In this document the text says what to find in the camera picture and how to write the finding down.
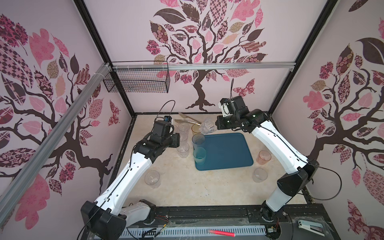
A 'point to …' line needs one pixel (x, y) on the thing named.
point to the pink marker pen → (221, 233)
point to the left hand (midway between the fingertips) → (174, 138)
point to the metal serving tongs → (187, 119)
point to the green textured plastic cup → (199, 155)
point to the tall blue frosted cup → (198, 140)
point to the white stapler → (314, 228)
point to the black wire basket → (138, 76)
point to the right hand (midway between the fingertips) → (216, 120)
